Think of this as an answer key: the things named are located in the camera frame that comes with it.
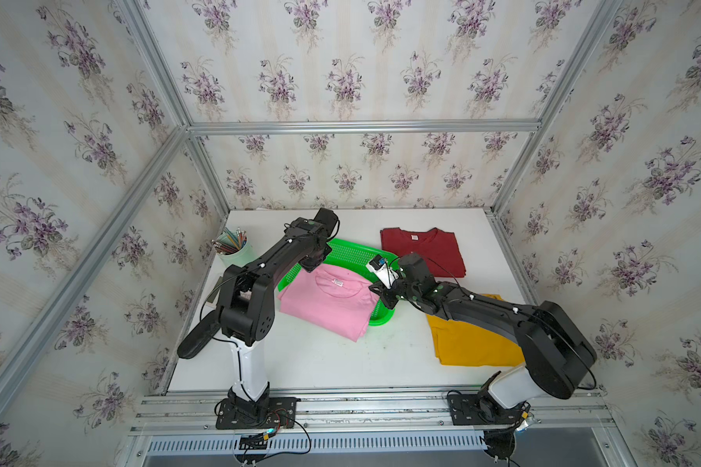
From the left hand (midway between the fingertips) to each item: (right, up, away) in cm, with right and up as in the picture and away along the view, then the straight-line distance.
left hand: (323, 261), depth 93 cm
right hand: (+16, -7, -6) cm, 19 cm away
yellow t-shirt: (+43, -26, -5) cm, 50 cm away
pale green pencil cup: (-30, +5, +2) cm, 30 cm away
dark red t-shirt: (+43, +3, +16) cm, 46 cm away
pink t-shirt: (+4, -10, -9) cm, 14 cm away
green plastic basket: (+18, -15, -10) cm, 25 cm away
